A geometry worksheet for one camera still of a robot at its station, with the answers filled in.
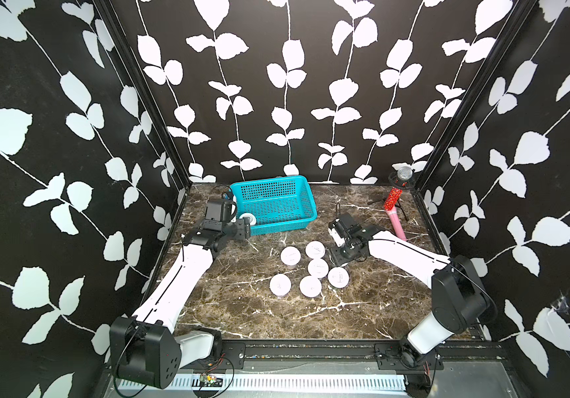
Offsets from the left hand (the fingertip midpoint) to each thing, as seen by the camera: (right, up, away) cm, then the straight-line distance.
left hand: (238, 218), depth 82 cm
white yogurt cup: (+2, -1, +16) cm, 16 cm away
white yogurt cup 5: (+34, -20, +1) cm, 40 cm away
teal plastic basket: (+11, +6, +32) cm, 34 cm away
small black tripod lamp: (+59, +14, +7) cm, 61 cm away
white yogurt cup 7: (+24, -23, +1) cm, 34 cm away
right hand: (+35, -12, +7) cm, 38 cm away
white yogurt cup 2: (+18, -14, +8) cm, 24 cm away
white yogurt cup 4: (+27, -18, +4) cm, 33 cm away
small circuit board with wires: (-6, -46, -12) cm, 48 cm away
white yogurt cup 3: (+27, -12, +9) cm, 31 cm away
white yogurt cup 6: (+14, -23, 0) cm, 27 cm away
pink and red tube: (+59, +4, +19) cm, 62 cm away
